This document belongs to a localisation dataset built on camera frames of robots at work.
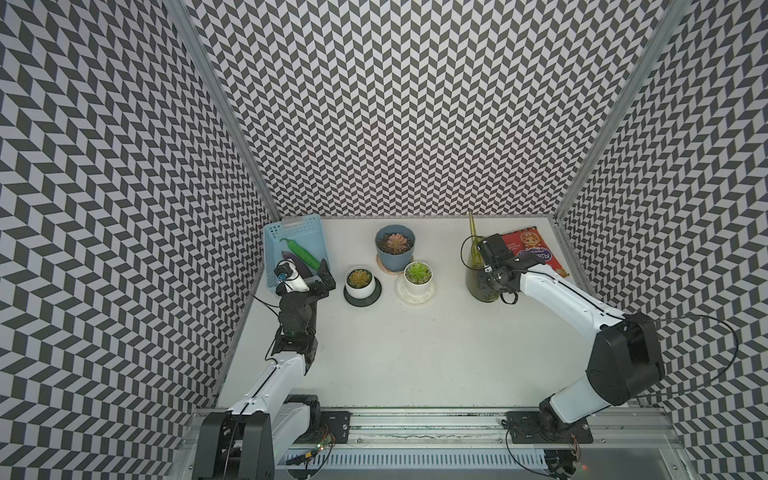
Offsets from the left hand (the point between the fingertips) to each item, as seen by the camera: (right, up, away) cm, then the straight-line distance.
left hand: (310, 267), depth 82 cm
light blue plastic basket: (-11, +12, +31) cm, 35 cm away
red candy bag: (+71, +7, +23) cm, 75 cm away
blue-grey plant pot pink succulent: (+24, +6, +16) cm, 29 cm away
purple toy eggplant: (-10, -2, +22) cm, 24 cm away
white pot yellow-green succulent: (+12, -6, +9) cm, 17 cm away
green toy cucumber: (-11, +3, +26) cm, 28 cm away
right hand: (+52, -6, +5) cm, 52 cm away
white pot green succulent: (+31, -4, +9) cm, 32 cm away
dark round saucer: (+14, -12, +12) cm, 22 cm away
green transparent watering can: (+46, -3, -3) cm, 46 cm away
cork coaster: (+18, -1, +23) cm, 29 cm away
